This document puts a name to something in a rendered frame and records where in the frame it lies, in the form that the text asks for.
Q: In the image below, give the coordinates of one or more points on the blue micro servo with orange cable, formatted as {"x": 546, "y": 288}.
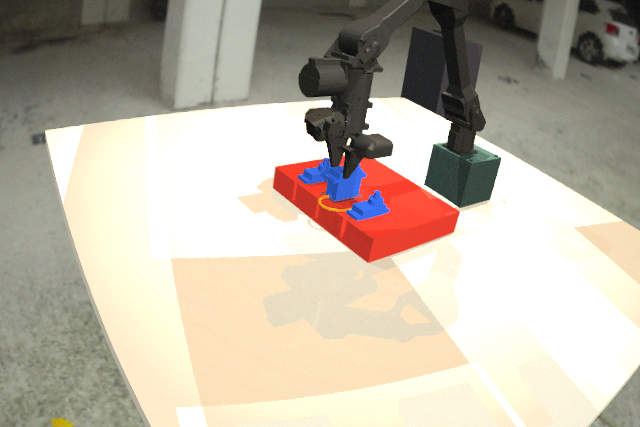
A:
{"x": 339, "y": 188}

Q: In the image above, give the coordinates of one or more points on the red flat plate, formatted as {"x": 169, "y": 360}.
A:
{"x": 390, "y": 215}

